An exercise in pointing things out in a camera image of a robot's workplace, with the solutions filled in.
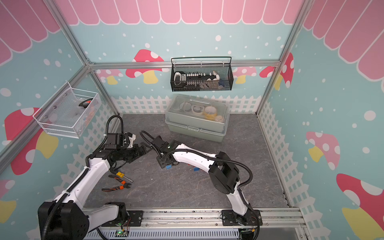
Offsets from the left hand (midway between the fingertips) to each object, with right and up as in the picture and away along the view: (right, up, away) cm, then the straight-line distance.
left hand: (146, 154), depth 82 cm
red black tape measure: (-30, +27, -4) cm, 41 cm away
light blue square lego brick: (+14, -5, -6) cm, 16 cm away
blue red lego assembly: (+27, -11, +9) cm, 30 cm away
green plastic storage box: (+31, +21, +10) cm, 39 cm away
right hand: (+10, -4, +3) cm, 11 cm away
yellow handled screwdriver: (-16, -13, +5) cm, 22 cm away
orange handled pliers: (-14, -18, +3) cm, 23 cm away
